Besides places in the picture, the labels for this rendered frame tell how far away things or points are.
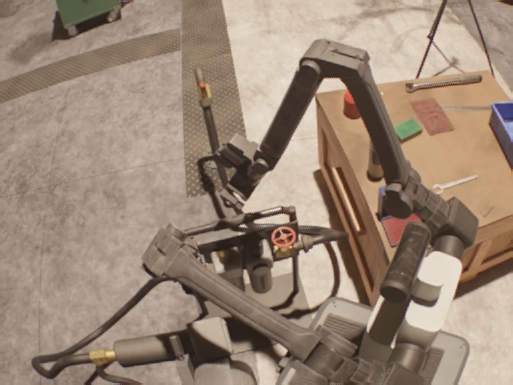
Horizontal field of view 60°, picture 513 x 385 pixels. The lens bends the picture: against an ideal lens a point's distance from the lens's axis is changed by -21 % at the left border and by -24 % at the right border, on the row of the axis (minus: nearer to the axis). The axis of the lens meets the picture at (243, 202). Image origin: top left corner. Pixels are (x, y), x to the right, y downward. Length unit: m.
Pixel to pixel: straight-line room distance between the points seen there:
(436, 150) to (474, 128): 0.27
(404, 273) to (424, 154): 1.05
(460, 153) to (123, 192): 1.57
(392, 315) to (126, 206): 1.63
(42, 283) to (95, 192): 0.57
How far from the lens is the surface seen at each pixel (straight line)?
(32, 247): 2.62
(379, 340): 1.15
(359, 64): 1.00
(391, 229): 1.75
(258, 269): 1.71
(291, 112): 1.17
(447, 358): 1.81
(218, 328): 1.21
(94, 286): 2.35
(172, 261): 0.96
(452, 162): 1.99
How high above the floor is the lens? 1.92
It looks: 53 degrees down
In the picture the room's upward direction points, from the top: 10 degrees counter-clockwise
